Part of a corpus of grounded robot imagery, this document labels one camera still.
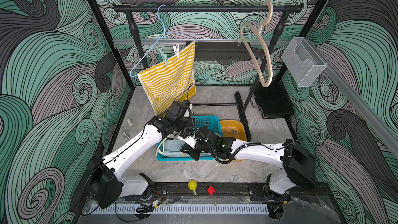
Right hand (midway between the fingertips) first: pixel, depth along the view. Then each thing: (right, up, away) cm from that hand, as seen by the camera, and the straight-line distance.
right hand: (180, 150), depth 74 cm
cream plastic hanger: (-10, +1, 0) cm, 10 cm away
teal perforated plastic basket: (+18, +11, +16) cm, 27 cm away
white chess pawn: (-34, +9, +22) cm, 42 cm away
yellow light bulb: (+6, -17, -1) cm, 18 cm away
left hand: (+7, +13, +3) cm, 15 cm away
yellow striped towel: (-7, +32, -1) cm, 33 cm away
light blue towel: (-5, -1, +6) cm, 8 cm away
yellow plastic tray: (+31, +6, +21) cm, 38 cm away
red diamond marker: (+15, -19, -1) cm, 24 cm away
